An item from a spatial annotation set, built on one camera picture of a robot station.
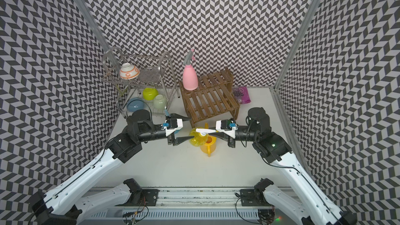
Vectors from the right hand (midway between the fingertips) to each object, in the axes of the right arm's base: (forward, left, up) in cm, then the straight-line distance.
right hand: (212, 133), depth 61 cm
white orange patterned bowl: (+37, +45, +2) cm, 58 cm away
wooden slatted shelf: (+34, -2, -17) cm, 38 cm away
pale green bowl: (+33, +32, -20) cm, 50 cm away
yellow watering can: (+4, 0, -20) cm, 20 cm away
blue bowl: (+33, +50, -21) cm, 63 cm away
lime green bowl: (+40, +41, -20) cm, 60 cm away
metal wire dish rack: (+34, +39, -4) cm, 52 cm away
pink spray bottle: (+28, +10, +3) cm, 31 cm away
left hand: (+2, +9, +1) cm, 9 cm away
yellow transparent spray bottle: (-2, +5, -2) cm, 6 cm away
